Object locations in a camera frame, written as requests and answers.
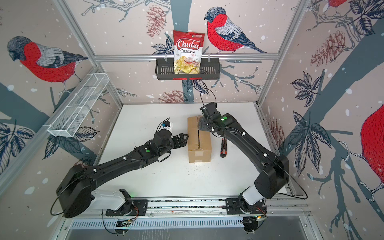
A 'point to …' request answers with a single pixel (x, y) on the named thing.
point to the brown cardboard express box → (199, 142)
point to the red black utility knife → (224, 147)
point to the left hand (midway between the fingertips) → (183, 137)
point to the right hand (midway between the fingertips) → (204, 127)
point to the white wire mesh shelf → (80, 102)
